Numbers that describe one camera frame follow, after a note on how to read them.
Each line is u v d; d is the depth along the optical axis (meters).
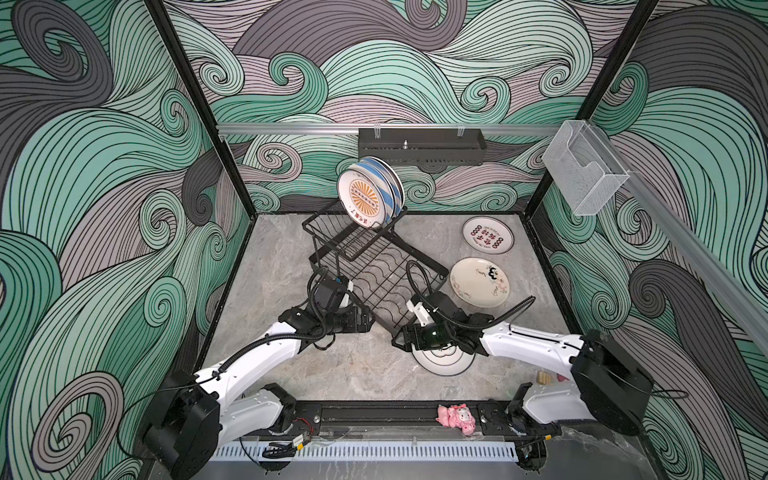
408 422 0.74
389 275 0.98
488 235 1.14
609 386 0.41
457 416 0.71
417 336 0.71
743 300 0.51
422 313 0.74
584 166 0.79
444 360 0.83
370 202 0.84
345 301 0.67
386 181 0.79
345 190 0.87
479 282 1.00
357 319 0.71
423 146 0.96
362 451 0.70
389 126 0.94
